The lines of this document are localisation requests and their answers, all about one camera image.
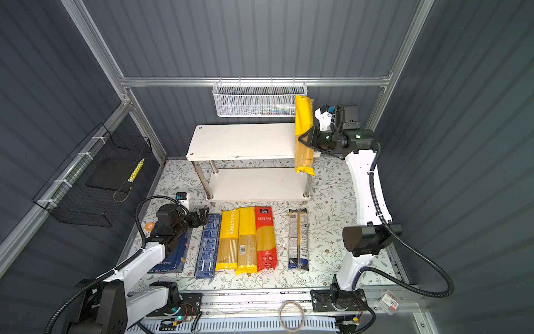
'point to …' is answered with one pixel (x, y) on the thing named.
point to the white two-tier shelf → (249, 141)
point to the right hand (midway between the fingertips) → (305, 138)
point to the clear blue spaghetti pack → (298, 250)
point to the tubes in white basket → (279, 110)
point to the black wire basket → (96, 193)
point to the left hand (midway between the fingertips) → (199, 209)
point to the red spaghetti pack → (265, 243)
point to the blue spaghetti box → (206, 261)
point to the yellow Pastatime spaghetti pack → (227, 256)
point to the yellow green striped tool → (136, 170)
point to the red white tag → (389, 302)
